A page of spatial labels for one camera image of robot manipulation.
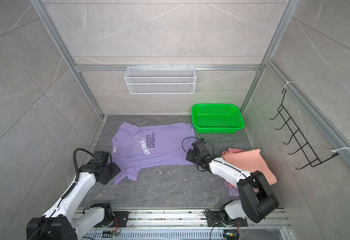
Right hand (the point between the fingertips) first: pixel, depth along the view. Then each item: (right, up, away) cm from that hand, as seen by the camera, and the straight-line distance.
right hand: (190, 154), depth 91 cm
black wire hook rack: (+49, +4, -29) cm, 57 cm away
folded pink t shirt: (+35, -3, -5) cm, 36 cm away
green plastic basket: (+22, +23, +17) cm, 36 cm away
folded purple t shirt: (+23, -19, -9) cm, 32 cm away
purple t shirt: (-39, +3, +10) cm, 40 cm away
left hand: (-44, -7, -6) cm, 45 cm away
